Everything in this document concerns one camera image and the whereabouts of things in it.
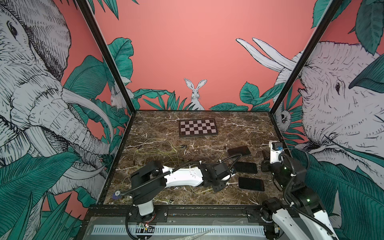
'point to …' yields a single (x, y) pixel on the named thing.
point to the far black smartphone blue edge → (242, 150)
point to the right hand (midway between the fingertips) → (262, 148)
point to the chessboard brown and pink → (188, 128)
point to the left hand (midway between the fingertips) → (223, 180)
